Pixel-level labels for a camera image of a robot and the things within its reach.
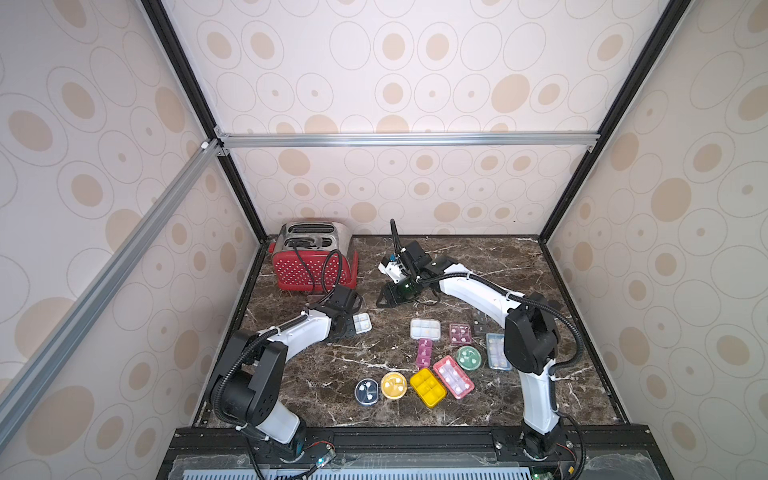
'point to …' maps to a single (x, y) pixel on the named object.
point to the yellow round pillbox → (393, 385)
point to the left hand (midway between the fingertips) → (352, 327)
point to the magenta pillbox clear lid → (460, 334)
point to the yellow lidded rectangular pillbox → (427, 388)
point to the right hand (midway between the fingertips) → (392, 298)
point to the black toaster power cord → (304, 264)
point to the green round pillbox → (468, 358)
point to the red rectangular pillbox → (453, 377)
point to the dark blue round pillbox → (366, 391)
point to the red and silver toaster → (314, 256)
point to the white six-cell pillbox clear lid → (362, 323)
